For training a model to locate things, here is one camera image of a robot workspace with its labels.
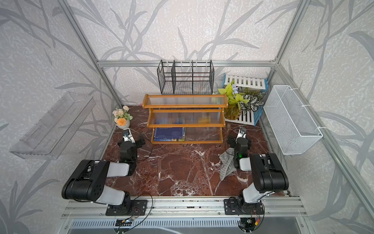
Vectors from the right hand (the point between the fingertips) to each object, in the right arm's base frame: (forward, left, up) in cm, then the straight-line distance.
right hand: (239, 134), depth 94 cm
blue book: (+2, +42, -3) cm, 42 cm away
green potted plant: (+15, 0, +16) cm, 22 cm away
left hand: (-1, +68, +5) cm, 68 cm away
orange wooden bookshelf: (+19, +36, -7) cm, 41 cm away
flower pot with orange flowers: (+12, +79, +4) cm, 80 cm away
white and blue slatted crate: (+19, -14, -6) cm, 25 cm away
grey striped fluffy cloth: (-21, +11, -1) cm, 24 cm away
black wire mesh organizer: (+38, +35, +18) cm, 55 cm away
